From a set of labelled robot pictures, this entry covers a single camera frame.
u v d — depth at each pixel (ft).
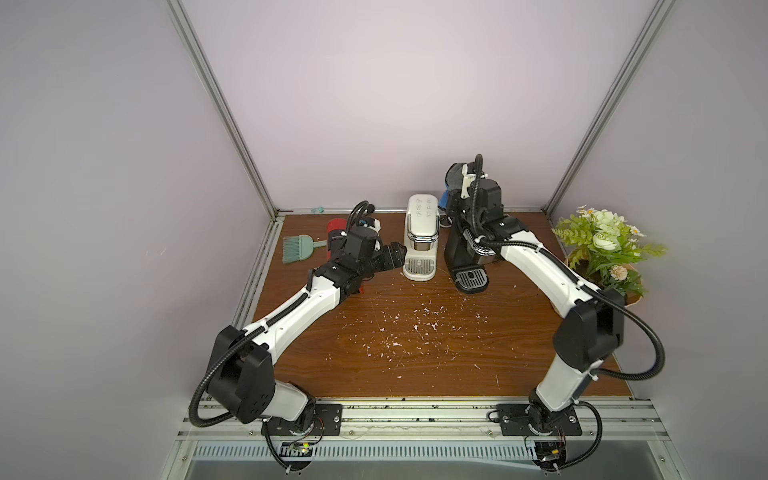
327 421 2.39
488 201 2.00
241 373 1.36
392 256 2.36
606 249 2.35
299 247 3.60
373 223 2.47
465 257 2.92
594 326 1.49
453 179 2.58
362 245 2.00
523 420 2.39
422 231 2.80
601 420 2.21
